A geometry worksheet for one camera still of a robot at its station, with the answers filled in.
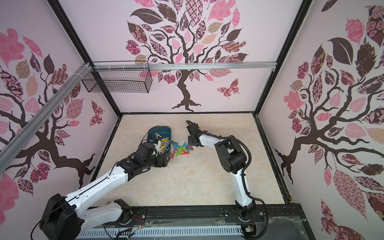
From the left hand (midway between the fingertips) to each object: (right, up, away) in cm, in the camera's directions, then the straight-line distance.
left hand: (164, 160), depth 82 cm
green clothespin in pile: (+8, +4, +15) cm, 18 cm away
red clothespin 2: (+3, 0, +12) cm, 12 cm away
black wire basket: (-32, +52, +12) cm, 62 cm away
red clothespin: (+11, +1, +15) cm, 18 cm away
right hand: (+15, +10, +21) cm, 28 cm away
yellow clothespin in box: (-4, +10, +19) cm, 22 cm away
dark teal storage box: (-4, +16, +21) cm, 27 cm away
